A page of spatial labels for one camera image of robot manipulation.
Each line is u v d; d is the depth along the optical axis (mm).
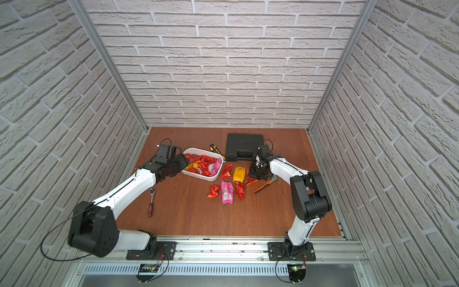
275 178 947
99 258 423
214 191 871
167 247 744
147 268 725
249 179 921
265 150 768
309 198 479
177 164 771
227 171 954
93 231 411
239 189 896
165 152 679
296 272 706
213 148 1074
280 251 737
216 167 957
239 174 947
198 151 1008
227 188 893
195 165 954
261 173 800
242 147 1037
